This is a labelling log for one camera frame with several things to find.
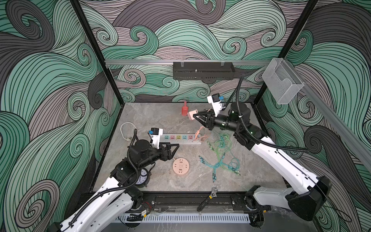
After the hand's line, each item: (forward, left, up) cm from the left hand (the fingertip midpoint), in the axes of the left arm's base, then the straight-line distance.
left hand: (175, 144), depth 68 cm
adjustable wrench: (-16, -21, -24) cm, 36 cm away
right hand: (+8, -9, +12) cm, 17 cm away
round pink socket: (-2, -3, -23) cm, 23 cm away
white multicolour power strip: (+16, -2, -22) cm, 28 cm away
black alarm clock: (-10, +18, -23) cm, 31 cm away
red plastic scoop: (+45, -5, -25) cm, 52 cm away
